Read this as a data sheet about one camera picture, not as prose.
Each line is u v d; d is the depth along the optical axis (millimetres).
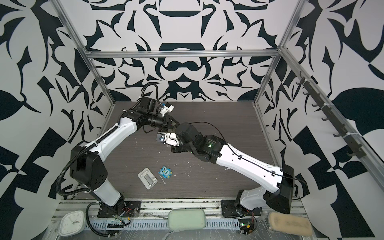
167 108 759
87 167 442
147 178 829
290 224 672
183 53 908
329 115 556
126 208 725
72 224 675
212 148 463
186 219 688
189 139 494
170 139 560
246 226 711
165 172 848
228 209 742
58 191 395
